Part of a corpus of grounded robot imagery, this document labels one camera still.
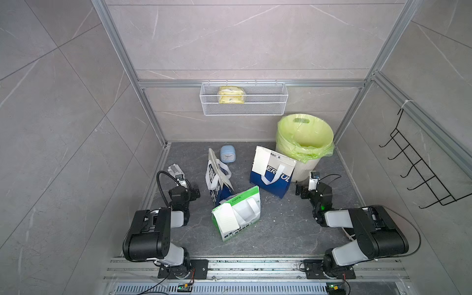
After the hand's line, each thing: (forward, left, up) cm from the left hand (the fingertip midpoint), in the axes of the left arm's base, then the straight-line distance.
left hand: (186, 183), depth 94 cm
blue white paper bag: (-9, -18, +16) cm, 25 cm away
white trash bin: (+1, -60, +7) cm, 60 cm away
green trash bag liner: (+20, -65, +12) cm, 69 cm away
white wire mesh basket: (+39, -41, +24) cm, 61 cm away
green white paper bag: (-21, -30, +15) cm, 40 cm away
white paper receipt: (-25, -22, +16) cm, 37 cm away
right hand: (-1, -63, +1) cm, 63 cm away
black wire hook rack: (-24, -94, +27) cm, 101 cm away
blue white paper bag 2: (-1, -43, +10) cm, 44 cm away
